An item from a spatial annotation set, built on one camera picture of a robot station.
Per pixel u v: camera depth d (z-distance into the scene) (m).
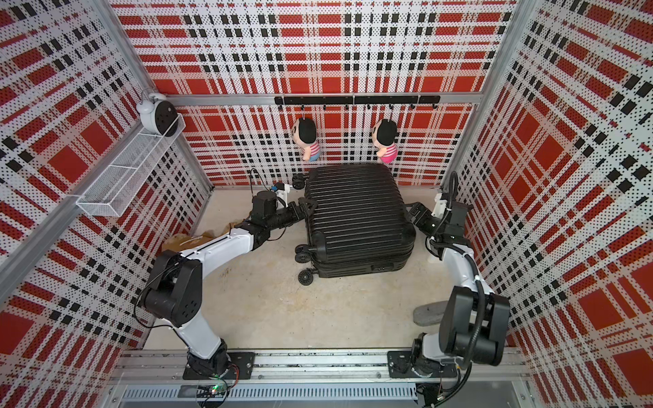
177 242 0.91
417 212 0.77
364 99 0.90
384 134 0.96
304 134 0.91
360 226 0.82
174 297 0.47
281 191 0.82
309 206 0.82
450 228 0.66
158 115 0.78
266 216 0.71
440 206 0.78
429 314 0.82
